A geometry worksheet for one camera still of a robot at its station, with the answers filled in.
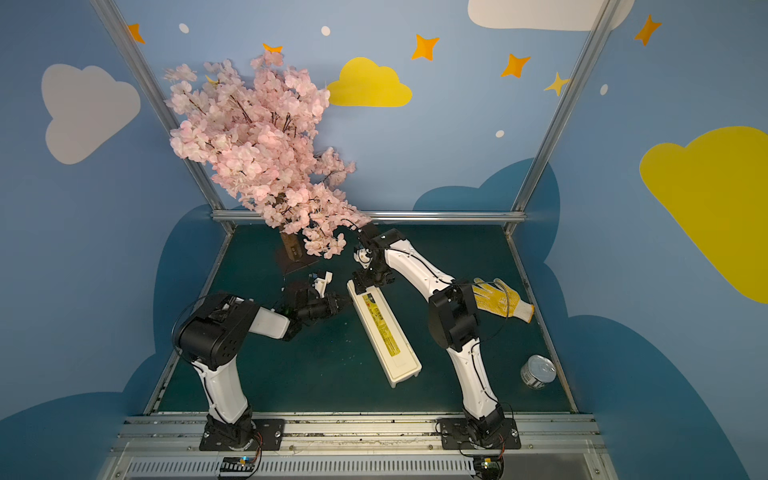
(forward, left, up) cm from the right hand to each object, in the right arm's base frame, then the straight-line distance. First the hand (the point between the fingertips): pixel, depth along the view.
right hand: (372, 284), depth 93 cm
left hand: (-3, +5, -3) cm, 7 cm away
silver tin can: (-23, -47, -4) cm, 53 cm away
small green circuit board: (-48, +30, -11) cm, 58 cm away
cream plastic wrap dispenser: (-22, -9, -1) cm, 24 cm away
